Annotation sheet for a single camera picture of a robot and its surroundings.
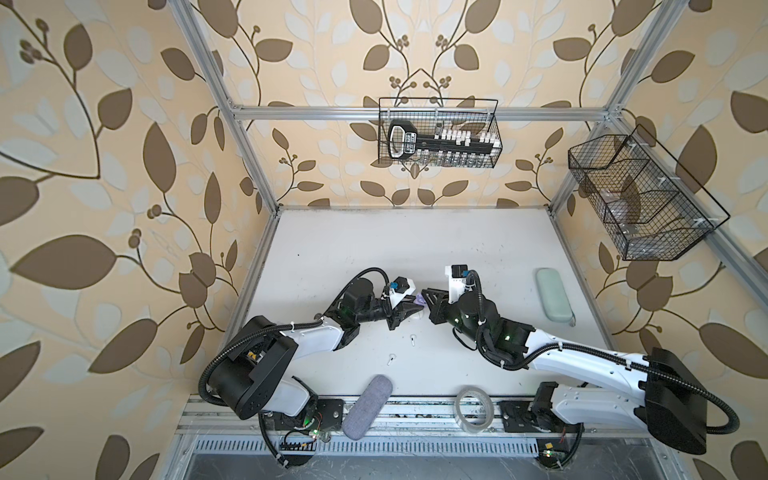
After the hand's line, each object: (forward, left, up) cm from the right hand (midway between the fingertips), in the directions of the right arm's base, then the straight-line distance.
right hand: (424, 295), depth 76 cm
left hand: (0, 0, -4) cm, 4 cm away
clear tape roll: (-24, -15, -14) cm, 32 cm away
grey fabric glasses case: (-23, +15, -14) cm, 31 cm away
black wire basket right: (+13, -56, +17) cm, 60 cm away
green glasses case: (+7, -43, -16) cm, 46 cm away
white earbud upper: (-4, +2, -18) cm, 18 cm away
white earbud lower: (-10, +9, -18) cm, 22 cm away
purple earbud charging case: (0, +1, -3) cm, 3 cm away
